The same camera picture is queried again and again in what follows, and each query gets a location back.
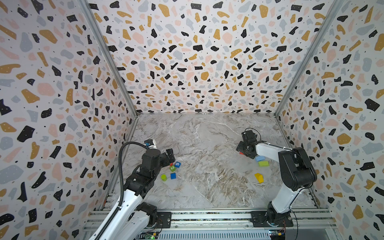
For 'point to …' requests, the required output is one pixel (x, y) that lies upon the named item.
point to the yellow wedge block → (260, 177)
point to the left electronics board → (150, 235)
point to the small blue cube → (173, 176)
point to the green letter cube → (172, 168)
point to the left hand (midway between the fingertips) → (165, 150)
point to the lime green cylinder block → (163, 177)
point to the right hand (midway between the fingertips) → (240, 146)
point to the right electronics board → (275, 234)
